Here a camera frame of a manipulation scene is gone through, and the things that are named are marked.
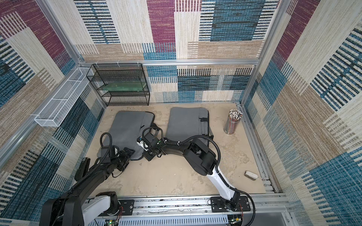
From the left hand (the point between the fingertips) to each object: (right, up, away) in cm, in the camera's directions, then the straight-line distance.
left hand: (133, 154), depth 89 cm
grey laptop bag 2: (+32, +19, +18) cm, 41 cm away
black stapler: (-28, -7, -4) cm, 29 cm away
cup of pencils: (+63, +24, 0) cm, 67 cm away
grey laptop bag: (-9, +16, +12) cm, 22 cm away
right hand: (+9, -1, +5) cm, 10 cm away
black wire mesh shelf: (-26, +54, +12) cm, 61 cm away
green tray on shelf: (-8, +44, +6) cm, 45 cm away
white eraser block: (+69, -10, -8) cm, 70 cm away
